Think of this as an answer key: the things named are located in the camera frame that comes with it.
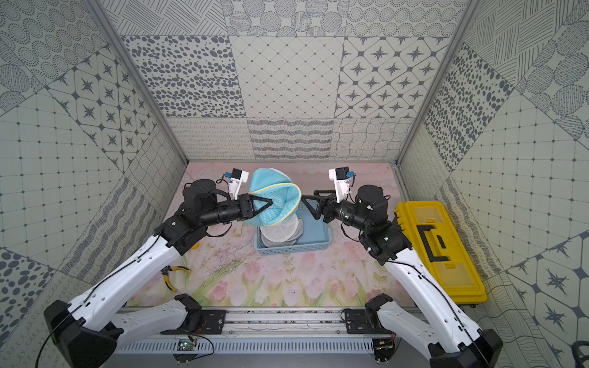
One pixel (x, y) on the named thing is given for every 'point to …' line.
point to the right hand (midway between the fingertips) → (308, 198)
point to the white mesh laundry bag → (284, 233)
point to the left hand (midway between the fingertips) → (271, 197)
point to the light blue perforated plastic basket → (316, 234)
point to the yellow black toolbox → (433, 234)
